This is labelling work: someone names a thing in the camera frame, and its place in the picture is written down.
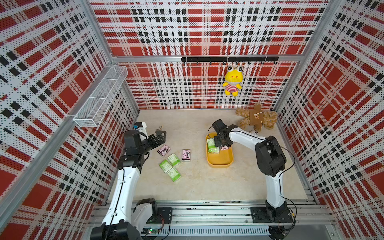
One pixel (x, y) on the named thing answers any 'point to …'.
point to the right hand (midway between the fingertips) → (224, 140)
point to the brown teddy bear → (256, 117)
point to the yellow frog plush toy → (233, 76)
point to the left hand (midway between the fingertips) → (162, 135)
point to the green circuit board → (149, 231)
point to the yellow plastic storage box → (224, 158)
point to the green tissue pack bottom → (174, 174)
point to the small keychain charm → (160, 127)
